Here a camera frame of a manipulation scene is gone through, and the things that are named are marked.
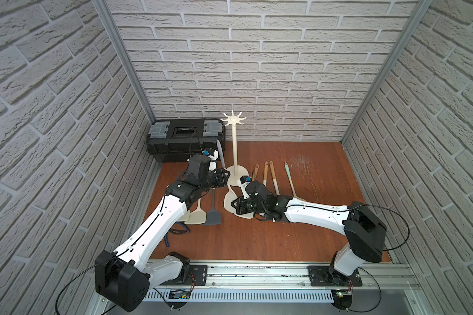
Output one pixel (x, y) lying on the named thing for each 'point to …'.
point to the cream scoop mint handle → (232, 195)
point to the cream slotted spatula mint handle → (185, 217)
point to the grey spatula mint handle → (213, 217)
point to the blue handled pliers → (176, 231)
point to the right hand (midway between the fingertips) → (232, 204)
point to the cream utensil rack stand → (236, 172)
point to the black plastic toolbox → (177, 140)
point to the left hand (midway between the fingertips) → (231, 170)
